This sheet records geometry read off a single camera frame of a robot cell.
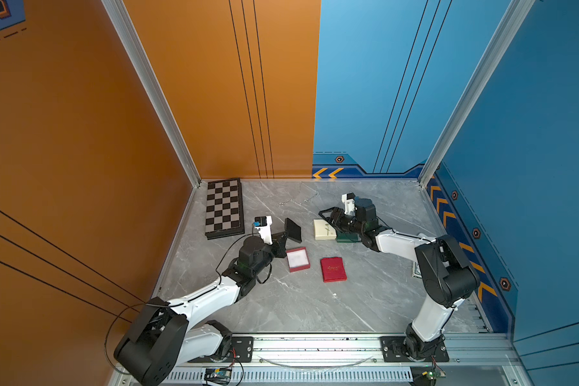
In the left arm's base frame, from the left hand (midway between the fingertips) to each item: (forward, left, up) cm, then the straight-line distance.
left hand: (290, 230), depth 82 cm
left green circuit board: (-40, +20, -18) cm, 48 cm away
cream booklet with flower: (+8, -13, -12) cm, 19 cm away
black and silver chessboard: (+19, +30, -13) cm, 38 cm away
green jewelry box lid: (-2, -20, 0) cm, 20 cm away
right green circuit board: (-38, -43, -16) cm, 60 cm away
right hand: (+10, -12, -4) cm, 16 cm away
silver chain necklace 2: (+35, -3, -16) cm, 39 cm away
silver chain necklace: (+25, +6, -17) cm, 31 cm away
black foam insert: (+2, -1, -3) cm, 4 cm away
